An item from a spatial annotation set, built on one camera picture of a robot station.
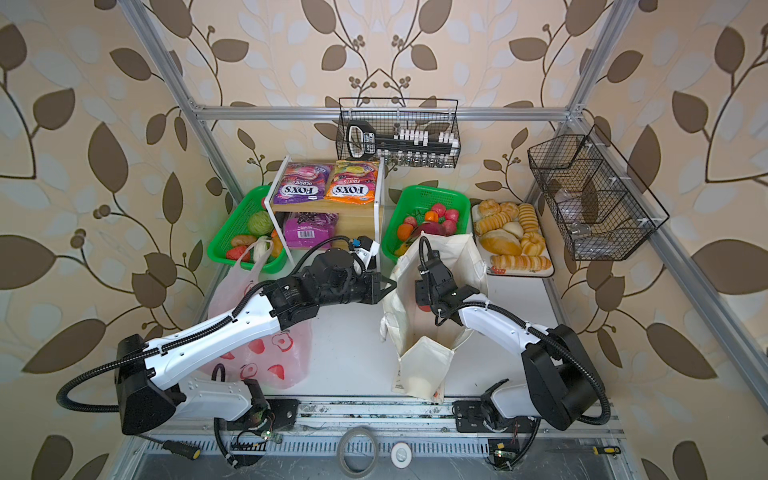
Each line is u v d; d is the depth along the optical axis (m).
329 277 0.54
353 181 0.78
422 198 1.16
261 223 1.05
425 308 0.92
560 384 0.42
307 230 0.85
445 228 1.08
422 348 0.63
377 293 0.60
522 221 1.12
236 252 1.00
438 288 0.67
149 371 0.40
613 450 0.69
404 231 1.07
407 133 0.81
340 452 0.70
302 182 0.79
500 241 1.05
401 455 0.69
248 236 1.07
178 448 0.69
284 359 0.81
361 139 0.83
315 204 0.77
